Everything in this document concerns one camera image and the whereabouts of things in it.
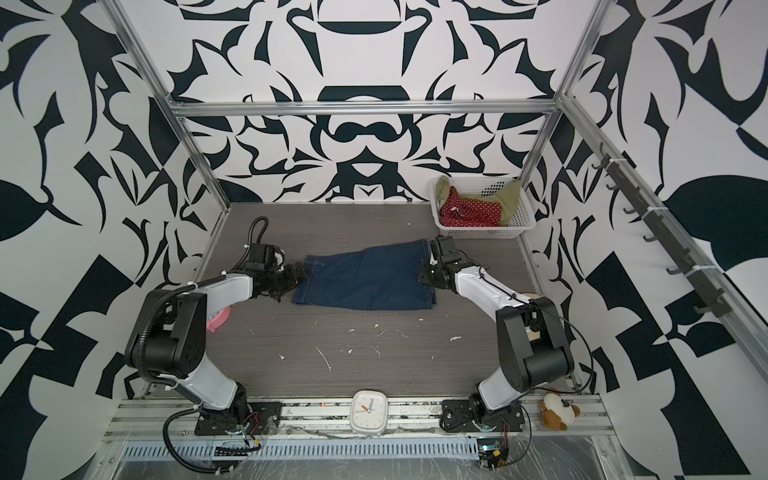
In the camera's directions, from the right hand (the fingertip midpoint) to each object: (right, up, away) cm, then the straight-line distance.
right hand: (424, 269), depth 92 cm
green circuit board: (+13, -40, -21) cm, 47 cm away
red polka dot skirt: (+15, +19, +16) cm, 29 cm away
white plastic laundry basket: (+37, +16, +16) cm, 43 cm away
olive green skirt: (+34, +25, +23) cm, 48 cm away
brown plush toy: (+30, -33, -19) cm, 48 cm away
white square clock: (-16, -32, -19) cm, 40 cm away
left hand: (-38, -1, +3) cm, 38 cm away
